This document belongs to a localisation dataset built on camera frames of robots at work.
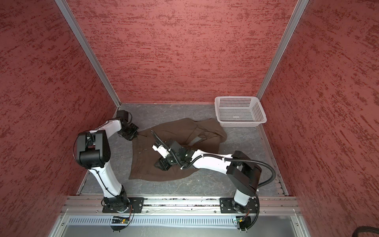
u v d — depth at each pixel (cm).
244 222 71
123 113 83
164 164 69
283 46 86
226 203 74
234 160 47
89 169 54
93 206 76
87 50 87
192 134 100
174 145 63
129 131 86
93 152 52
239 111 117
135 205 74
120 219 72
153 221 77
